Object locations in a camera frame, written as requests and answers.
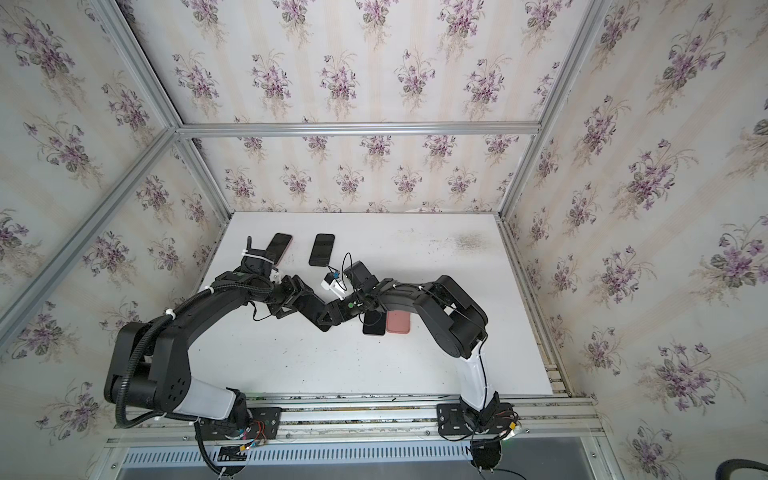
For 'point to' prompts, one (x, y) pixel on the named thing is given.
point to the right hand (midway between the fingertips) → (322, 321)
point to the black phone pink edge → (278, 246)
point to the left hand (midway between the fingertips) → (306, 294)
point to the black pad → (311, 306)
